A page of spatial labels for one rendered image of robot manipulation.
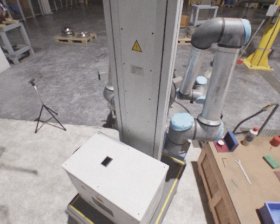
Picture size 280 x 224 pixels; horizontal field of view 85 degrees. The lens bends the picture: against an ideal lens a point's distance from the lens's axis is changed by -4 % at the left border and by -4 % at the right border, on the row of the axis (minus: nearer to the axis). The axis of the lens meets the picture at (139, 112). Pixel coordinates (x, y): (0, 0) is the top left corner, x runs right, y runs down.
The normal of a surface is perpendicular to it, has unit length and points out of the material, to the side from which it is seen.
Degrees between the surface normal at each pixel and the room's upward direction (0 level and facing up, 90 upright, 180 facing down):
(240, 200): 0
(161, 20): 90
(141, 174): 0
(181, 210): 0
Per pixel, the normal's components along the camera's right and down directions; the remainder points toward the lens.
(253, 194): 0.00, -0.76
